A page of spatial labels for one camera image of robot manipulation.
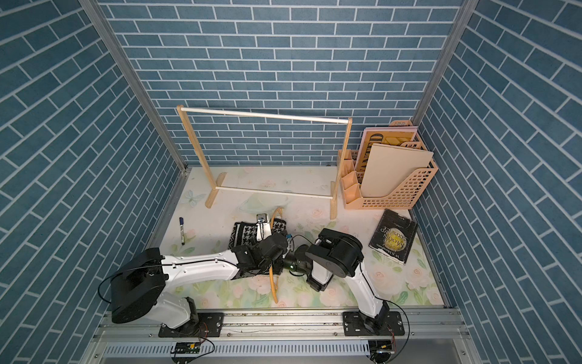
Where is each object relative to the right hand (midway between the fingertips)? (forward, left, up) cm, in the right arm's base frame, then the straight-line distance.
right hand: (262, 257), depth 84 cm
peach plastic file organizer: (+43, -37, -1) cm, 57 cm away
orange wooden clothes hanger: (+12, -3, +8) cm, 14 cm away
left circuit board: (-28, +20, -8) cm, 36 cm away
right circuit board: (-24, -42, -7) cm, 49 cm away
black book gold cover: (+16, -53, -4) cm, 55 cm away
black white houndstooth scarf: (+11, +9, -3) cm, 15 cm away
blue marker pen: (+15, +40, -5) cm, 43 cm away
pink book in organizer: (+49, -48, +22) cm, 72 cm away
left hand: (+8, -7, +4) cm, 11 cm away
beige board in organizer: (+36, -49, +15) cm, 63 cm away
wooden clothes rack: (+35, +31, -3) cm, 47 cm away
